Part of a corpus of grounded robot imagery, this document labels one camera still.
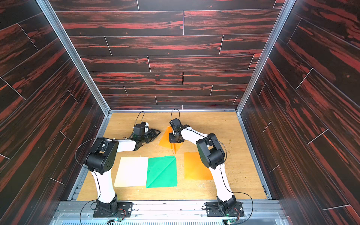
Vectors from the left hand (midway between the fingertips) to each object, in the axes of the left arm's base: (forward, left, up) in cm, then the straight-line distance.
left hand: (161, 132), depth 100 cm
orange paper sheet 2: (-24, -23, -5) cm, 34 cm away
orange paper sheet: (-4, -3, -6) cm, 7 cm away
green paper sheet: (-27, -3, -5) cm, 28 cm away
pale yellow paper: (-28, +15, -4) cm, 32 cm away
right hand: (-1, -10, -6) cm, 11 cm away
